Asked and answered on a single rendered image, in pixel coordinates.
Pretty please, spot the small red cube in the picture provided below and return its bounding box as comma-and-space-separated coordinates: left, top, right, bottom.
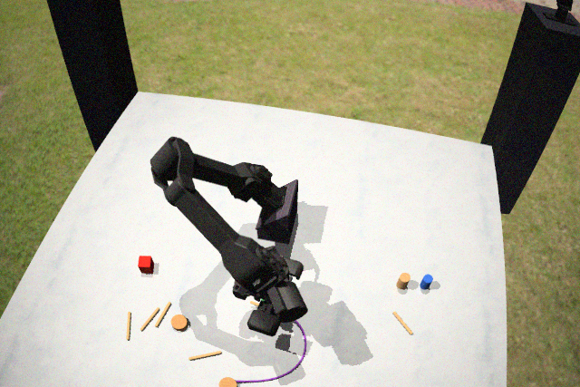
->
138, 256, 154, 274

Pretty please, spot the orange round disc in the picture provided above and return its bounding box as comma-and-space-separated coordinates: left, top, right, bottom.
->
171, 314, 189, 331

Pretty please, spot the tan wooden cylinder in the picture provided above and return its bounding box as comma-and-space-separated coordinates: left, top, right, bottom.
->
396, 273, 411, 289

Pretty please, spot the blue cylinder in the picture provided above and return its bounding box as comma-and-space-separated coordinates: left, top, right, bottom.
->
420, 274, 433, 290

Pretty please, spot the orange round wooden button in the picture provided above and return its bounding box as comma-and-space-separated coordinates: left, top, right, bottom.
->
219, 377, 238, 387

